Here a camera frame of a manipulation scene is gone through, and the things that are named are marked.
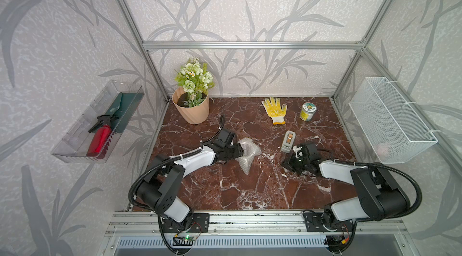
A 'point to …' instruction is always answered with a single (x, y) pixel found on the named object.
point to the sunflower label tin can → (307, 111)
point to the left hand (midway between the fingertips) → (242, 152)
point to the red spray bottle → (101, 138)
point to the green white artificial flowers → (195, 80)
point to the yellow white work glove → (275, 110)
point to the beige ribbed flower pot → (193, 109)
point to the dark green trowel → (123, 109)
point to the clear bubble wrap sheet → (251, 150)
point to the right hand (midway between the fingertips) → (279, 162)
